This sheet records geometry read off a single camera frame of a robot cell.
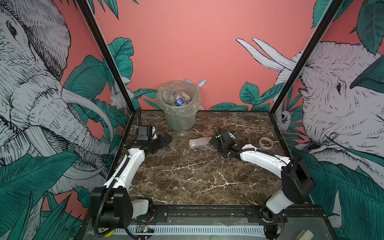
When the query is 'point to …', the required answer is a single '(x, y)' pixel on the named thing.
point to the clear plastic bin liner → (167, 93)
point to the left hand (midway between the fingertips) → (166, 138)
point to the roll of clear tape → (264, 147)
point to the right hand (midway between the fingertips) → (211, 142)
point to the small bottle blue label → (179, 101)
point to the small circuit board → (145, 228)
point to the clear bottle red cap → (199, 141)
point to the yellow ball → (109, 234)
